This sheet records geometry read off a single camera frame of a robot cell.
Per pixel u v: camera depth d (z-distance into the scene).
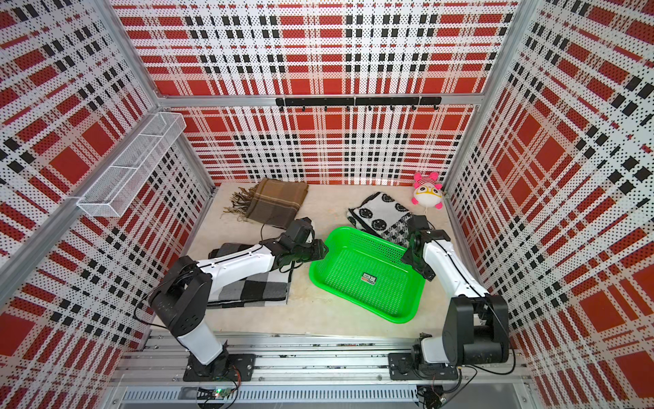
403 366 0.73
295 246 0.71
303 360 0.77
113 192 0.69
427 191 1.11
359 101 0.89
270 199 1.15
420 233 0.63
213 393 0.69
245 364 0.74
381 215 1.10
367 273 0.93
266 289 0.87
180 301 0.46
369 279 0.91
